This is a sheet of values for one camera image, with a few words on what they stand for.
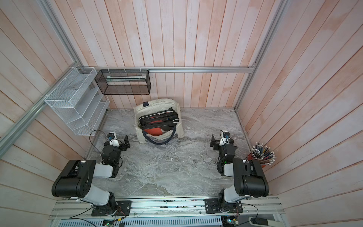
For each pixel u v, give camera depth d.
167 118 0.93
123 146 0.83
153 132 0.89
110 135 0.76
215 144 0.82
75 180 0.45
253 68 0.93
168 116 0.95
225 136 0.76
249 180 0.45
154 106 0.94
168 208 0.75
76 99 0.72
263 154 0.74
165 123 0.90
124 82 1.04
